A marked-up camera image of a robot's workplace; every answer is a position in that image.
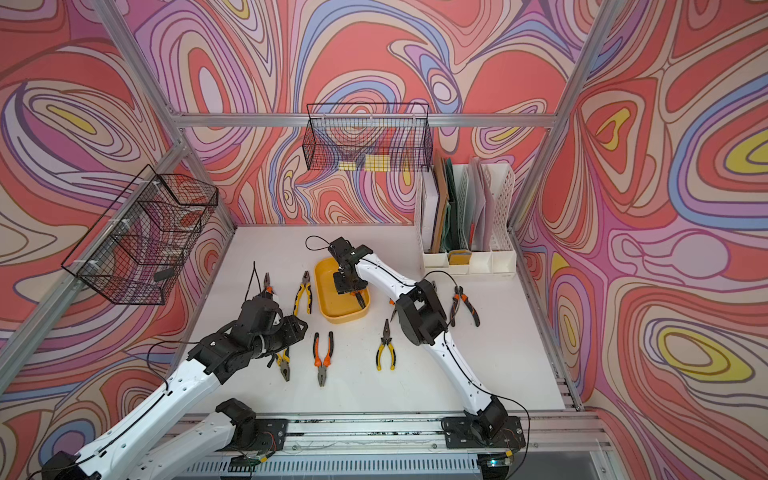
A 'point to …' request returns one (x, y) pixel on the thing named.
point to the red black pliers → (459, 293)
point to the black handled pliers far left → (268, 289)
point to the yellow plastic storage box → (333, 307)
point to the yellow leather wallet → (459, 257)
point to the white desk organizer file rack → (467, 219)
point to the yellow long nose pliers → (386, 340)
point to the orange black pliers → (320, 364)
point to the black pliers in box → (360, 298)
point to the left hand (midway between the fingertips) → (306, 329)
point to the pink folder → (480, 232)
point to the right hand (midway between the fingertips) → (349, 294)
